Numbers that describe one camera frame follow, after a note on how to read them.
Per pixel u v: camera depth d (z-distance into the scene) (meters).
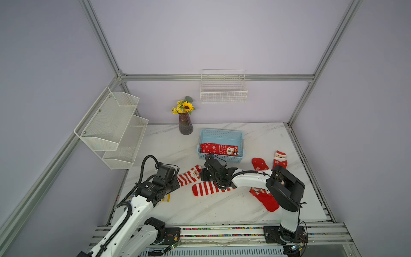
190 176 0.93
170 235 0.73
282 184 0.48
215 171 0.69
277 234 0.73
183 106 0.98
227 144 1.08
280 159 1.00
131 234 0.46
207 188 0.88
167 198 0.84
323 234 0.75
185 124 1.18
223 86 0.95
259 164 0.98
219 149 1.04
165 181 0.58
